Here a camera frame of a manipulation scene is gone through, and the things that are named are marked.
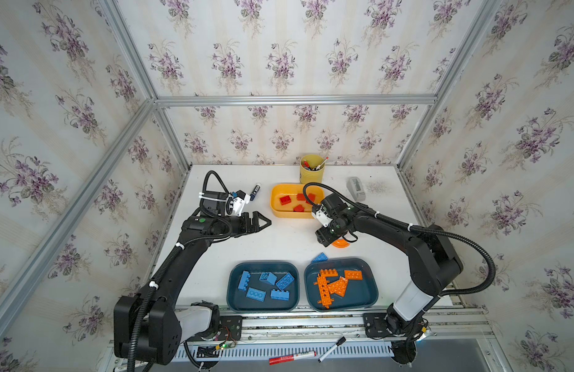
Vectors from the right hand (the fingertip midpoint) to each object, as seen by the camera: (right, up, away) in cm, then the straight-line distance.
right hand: (324, 236), depth 89 cm
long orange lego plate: (-1, -19, -11) cm, 22 cm away
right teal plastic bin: (+11, -18, -9) cm, 23 cm away
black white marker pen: (+2, -29, -18) cm, 35 cm away
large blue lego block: (-16, -15, -7) cm, 23 cm away
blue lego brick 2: (-30, -14, -9) cm, 34 cm away
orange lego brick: (+1, -12, -6) cm, 13 cm away
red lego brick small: (-3, +15, +16) cm, 22 cm away
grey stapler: (+18, +19, +19) cm, 32 cm away
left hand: (-23, +7, -12) cm, 27 cm away
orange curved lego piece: (+7, -4, +4) cm, 9 cm away
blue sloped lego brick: (-21, -13, -8) cm, 26 cm away
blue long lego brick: (-1, -8, -1) cm, 9 cm away
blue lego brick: (-25, -18, -9) cm, 33 cm away
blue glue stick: (-30, +17, +18) cm, 39 cm away
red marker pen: (-18, -32, -22) cm, 43 cm away
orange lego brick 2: (+4, -16, -9) cm, 19 cm away
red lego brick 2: (-9, +10, +11) cm, 17 cm away
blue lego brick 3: (-17, -18, -11) cm, 27 cm away
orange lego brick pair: (+10, -13, -5) cm, 17 cm away
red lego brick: (-15, +13, +15) cm, 25 cm away
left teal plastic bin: (-31, -20, -11) cm, 39 cm away
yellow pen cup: (-3, +28, +15) cm, 32 cm away
